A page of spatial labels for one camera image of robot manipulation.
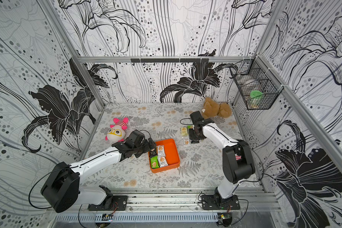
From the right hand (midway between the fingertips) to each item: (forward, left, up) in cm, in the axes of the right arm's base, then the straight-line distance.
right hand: (196, 134), depth 92 cm
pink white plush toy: (0, +53, +1) cm, 53 cm away
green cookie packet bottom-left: (-18, +26, -3) cm, 32 cm away
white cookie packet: (-2, +7, -6) cm, 9 cm away
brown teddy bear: (+21, -13, +1) cm, 25 cm away
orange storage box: (-12, +16, -6) cm, 21 cm away
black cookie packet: (-12, +28, -3) cm, 30 cm away
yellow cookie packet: (+6, +7, -6) cm, 11 cm away
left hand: (-11, +28, 0) cm, 30 cm away
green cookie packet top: (+11, +3, -7) cm, 13 cm away
